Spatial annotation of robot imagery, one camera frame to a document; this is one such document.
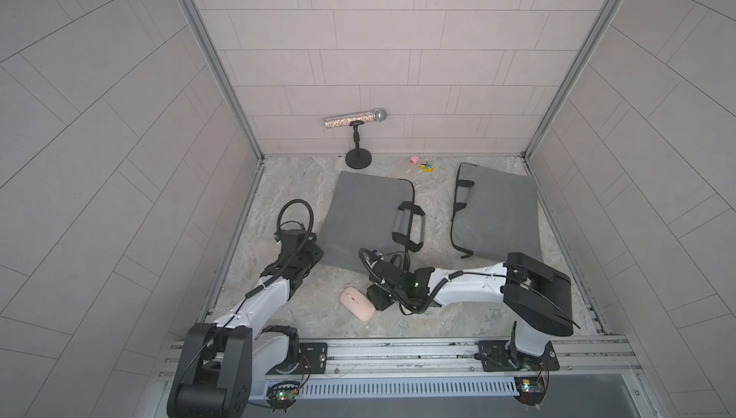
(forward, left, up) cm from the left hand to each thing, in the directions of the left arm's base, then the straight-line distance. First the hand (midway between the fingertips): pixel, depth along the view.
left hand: (321, 243), depth 90 cm
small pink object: (+36, -32, +1) cm, 48 cm away
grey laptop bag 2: (+12, -59, 0) cm, 60 cm away
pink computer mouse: (-18, -12, 0) cm, 22 cm away
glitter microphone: (+38, -17, +21) cm, 47 cm away
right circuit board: (-37, -55, -2) cm, 67 cm away
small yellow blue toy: (+34, -37, +1) cm, 50 cm away
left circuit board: (-38, +3, +1) cm, 39 cm away
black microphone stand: (+38, -9, 0) cm, 39 cm away
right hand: (-15, -17, -3) cm, 23 cm away
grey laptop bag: (+11, -15, +1) cm, 19 cm away
